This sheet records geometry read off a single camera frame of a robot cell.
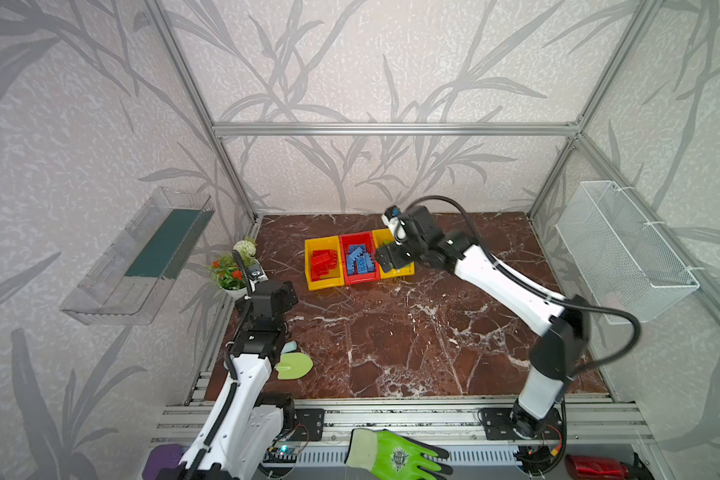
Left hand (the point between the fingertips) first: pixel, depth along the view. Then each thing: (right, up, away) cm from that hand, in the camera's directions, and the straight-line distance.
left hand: (271, 278), depth 80 cm
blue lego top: (+21, +7, +22) cm, 31 cm away
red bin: (+22, +11, +25) cm, 35 cm away
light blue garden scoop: (+4, -20, +4) cm, 21 cm away
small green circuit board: (+7, -42, -8) cm, 43 cm away
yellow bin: (+15, -2, +18) cm, 24 cm away
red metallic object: (+77, -40, -15) cm, 89 cm away
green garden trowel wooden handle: (+5, -25, +3) cm, 26 cm away
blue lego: (+24, +2, +21) cm, 32 cm away
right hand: (+33, +11, +1) cm, 34 cm away
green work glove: (+33, -40, -12) cm, 53 cm away
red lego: (+10, +3, +20) cm, 22 cm away
